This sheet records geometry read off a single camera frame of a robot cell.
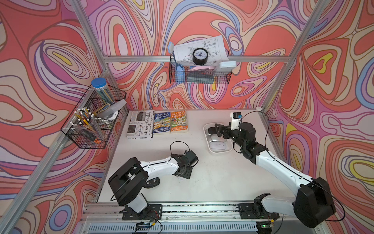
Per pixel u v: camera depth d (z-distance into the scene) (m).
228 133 0.72
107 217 0.73
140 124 1.06
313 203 0.41
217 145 0.96
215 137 1.01
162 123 1.08
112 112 0.72
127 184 0.44
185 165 0.64
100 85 0.70
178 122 1.09
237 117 0.68
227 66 0.71
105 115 0.74
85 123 0.58
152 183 0.80
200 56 0.78
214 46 0.82
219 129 0.73
